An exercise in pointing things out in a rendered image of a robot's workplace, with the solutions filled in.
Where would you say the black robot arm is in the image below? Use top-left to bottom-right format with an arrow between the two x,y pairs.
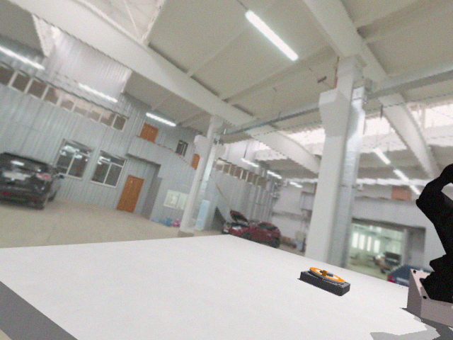
416,163 -> 453,304

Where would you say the orange round plate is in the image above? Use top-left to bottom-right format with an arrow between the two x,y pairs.
310,267 -> 345,285

